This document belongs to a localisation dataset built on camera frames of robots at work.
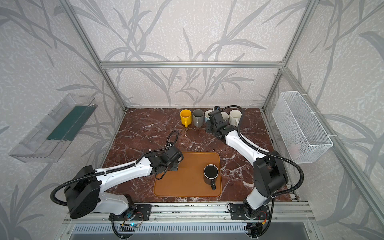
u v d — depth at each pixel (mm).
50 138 642
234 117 1015
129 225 707
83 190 414
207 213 756
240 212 731
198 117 1019
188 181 841
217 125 667
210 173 773
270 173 448
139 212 727
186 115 1074
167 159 641
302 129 628
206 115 1024
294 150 717
